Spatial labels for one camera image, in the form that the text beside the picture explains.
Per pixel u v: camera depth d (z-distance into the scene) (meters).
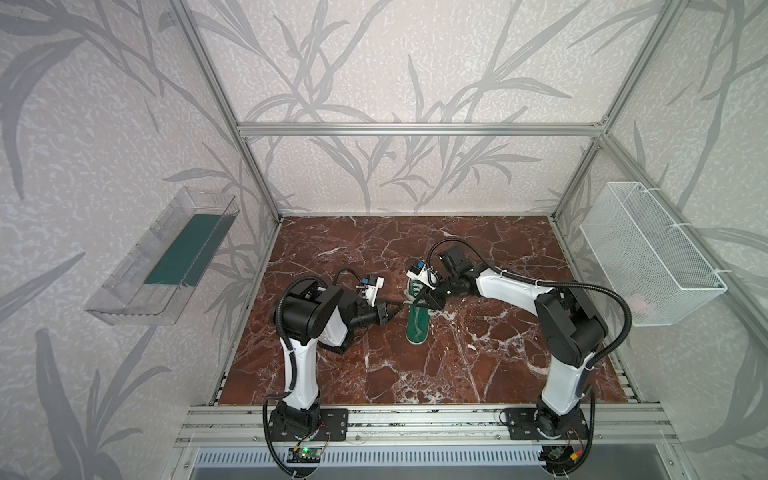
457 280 0.72
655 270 0.62
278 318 0.53
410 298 0.90
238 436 0.73
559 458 0.75
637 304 0.72
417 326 0.86
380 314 0.84
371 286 0.87
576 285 0.52
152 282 0.63
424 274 0.81
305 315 0.54
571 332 0.49
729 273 0.60
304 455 0.72
